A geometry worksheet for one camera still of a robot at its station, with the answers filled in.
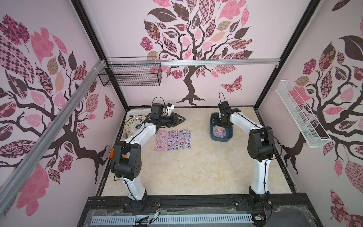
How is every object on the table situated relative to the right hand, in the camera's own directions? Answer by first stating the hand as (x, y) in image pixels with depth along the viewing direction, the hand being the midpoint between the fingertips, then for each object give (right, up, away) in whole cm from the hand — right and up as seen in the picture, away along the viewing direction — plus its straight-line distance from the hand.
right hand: (218, 125), depth 100 cm
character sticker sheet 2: (-24, -11, 0) cm, 27 cm away
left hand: (-25, +3, -14) cm, 29 cm away
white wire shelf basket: (+43, -2, -27) cm, 51 cm away
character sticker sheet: (-32, -11, 0) cm, 34 cm away
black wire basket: (-78, +38, +5) cm, 86 cm away
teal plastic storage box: (+9, -4, +3) cm, 10 cm away
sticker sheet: (+2, -6, +4) cm, 7 cm away
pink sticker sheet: (-41, -12, -1) cm, 43 cm away
